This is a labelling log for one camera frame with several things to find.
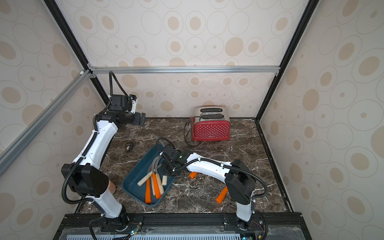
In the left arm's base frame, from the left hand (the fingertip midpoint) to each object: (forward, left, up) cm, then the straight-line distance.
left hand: (140, 113), depth 83 cm
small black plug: (-4, +14, -28) cm, 31 cm away
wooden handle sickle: (-28, -2, -23) cm, 37 cm away
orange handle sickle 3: (-23, -29, -28) cm, 47 cm away
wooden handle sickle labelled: (-31, -15, -17) cm, 38 cm away
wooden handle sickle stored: (-30, -11, -24) cm, 40 cm away
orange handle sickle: (-37, -6, -27) cm, 46 cm away
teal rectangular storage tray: (-30, +6, -27) cm, 41 cm away
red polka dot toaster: (+4, -40, -12) cm, 42 cm away
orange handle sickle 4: (-36, -45, -28) cm, 64 cm away
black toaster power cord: (+6, -23, -22) cm, 33 cm away
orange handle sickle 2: (-35, -11, -25) cm, 44 cm away
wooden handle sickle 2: (-26, -6, -25) cm, 36 cm away
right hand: (-25, -15, -19) cm, 35 cm away
